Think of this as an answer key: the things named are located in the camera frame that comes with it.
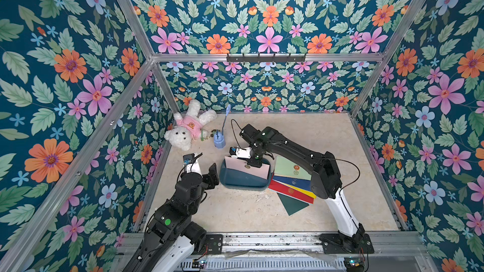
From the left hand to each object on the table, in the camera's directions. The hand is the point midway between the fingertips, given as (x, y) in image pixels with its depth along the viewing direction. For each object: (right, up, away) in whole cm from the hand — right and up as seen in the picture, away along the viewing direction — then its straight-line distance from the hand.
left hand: (211, 166), depth 71 cm
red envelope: (+29, -14, +17) cm, 37 cm away
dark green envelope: (+33, -20, +13) cm, 41 cm away
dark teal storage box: (+7, -11, +21) cm, 25 cm away
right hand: (+15, 0, +18) cm, 23 cm away
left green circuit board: (-5, -38, +1) cm, 38 cm away
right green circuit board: (+55, -38, 0) cm, 67 cm away
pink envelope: (+10, -3, +19) cm, 22 cm away
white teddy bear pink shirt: (-20, +15, +32) cm, 41 cm away
